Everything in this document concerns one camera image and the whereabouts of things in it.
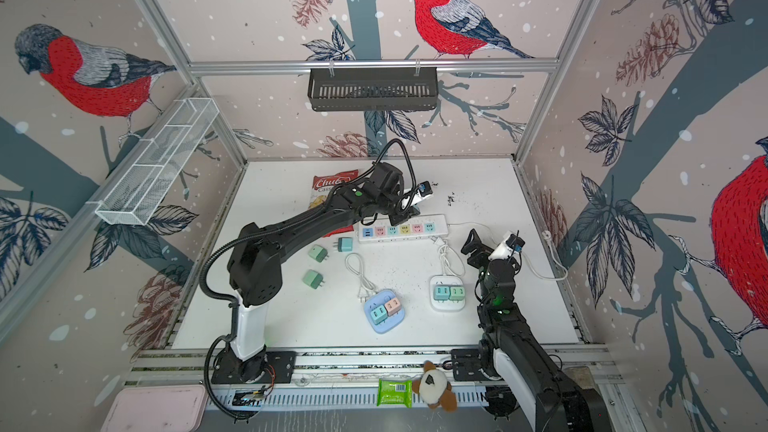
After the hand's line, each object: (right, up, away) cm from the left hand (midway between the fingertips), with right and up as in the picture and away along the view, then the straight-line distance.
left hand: (416, 205), depth 84 cm
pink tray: (-60, -45, -18) cm, 77 cm away
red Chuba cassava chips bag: (-33, +5, +23) cm, 41 cm away
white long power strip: (0, -9, +14) cm, 16 cm away
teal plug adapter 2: (-22, -14, +11) cm, 28 cm away
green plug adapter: (+10, -23, -6) cm, 26 cm away
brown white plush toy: (+3, -42, -15) cm, 45 cm away
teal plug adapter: (+6, -23, -5) cm, 25 cm away
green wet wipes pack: (-6, -44, -14) cm, 46 cm away
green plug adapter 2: (-31, -22, +2) cm, 38 cm away
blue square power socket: (-11, -27, -1) cm, 29 cm away
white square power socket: (+9, -28, -3) cm, 29 cm away
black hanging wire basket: (-14, +40, +23) cm, 48 cm away
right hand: (+19, -10, -1) cm, 21 cm away
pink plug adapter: (-7, -26, -8) cm, 28 cm away
